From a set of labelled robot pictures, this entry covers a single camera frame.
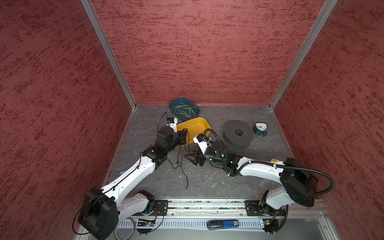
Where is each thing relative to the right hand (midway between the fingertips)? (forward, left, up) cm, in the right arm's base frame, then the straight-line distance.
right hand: (187, 155), depth 75 cm
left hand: (+11, 0, +3) cm, 12 cm away
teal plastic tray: (+53, +5, -11) cm, 54 cm away
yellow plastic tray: (+31, -4, -17) cm, 36 cm away
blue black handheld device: (-29, -12, -12) cm, 33 cm away
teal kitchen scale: (+25, -51, -14) cm, 58 cm away
